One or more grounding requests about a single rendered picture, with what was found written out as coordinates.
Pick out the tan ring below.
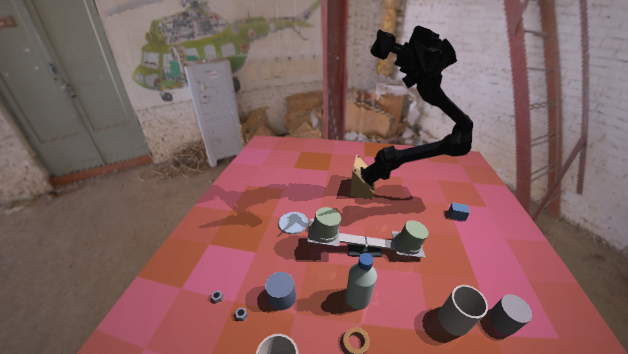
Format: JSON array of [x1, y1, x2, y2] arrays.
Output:
[[342, 327, 370, 354]]

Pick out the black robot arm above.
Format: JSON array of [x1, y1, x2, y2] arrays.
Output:
[[361, 26, 473, 187]]

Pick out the grey hex nut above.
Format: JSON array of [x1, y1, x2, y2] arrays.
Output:
[[235, 307, 248, 321], [211, 290, 223, 303]]

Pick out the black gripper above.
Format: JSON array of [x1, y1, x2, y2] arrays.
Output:
[[371, 29, 449, 80]]

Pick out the grey bottle with blue cap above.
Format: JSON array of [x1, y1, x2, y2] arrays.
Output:
[[345, 253, 377, 309]]

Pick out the small blue block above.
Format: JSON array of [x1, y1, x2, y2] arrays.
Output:
[[449, 202, 470, 221]]

